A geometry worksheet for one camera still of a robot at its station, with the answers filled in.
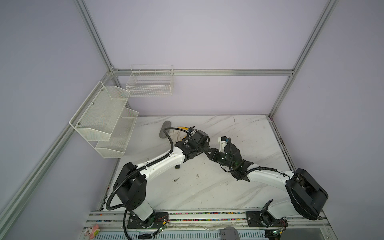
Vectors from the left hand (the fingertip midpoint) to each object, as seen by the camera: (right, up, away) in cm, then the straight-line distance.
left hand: (206, 145), depth 83 cm
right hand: (-2, -3, -1) cm, 4 cm away
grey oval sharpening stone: (-29, +13, +29) cm, 43 cm away
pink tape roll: (-54, -38, -13) cm, 67 cm away
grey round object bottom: (+10, -40, -14) cm, 43 cm away
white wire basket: (-36, +41, +12) cm, 56 cm away
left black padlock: (-17, -14, +8) cm, 24 cm away
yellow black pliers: (-14, +10, +11) cm, 20 cm away
